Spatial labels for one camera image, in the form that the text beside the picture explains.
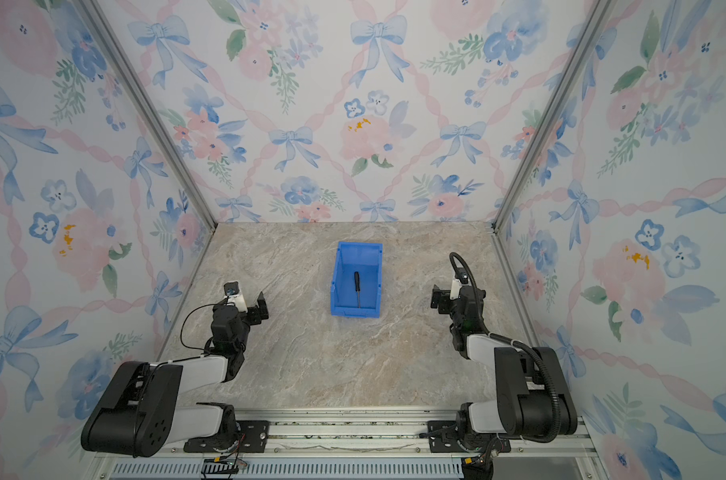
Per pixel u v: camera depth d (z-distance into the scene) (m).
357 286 1.01
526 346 0.48
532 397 0.44
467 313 0.70
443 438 0.73
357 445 0.73
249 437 0.74
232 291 0.76
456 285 0.81
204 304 0.98
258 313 0.82
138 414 0.42
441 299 0.82
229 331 0.68
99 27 0.70
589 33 0.72
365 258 1.11
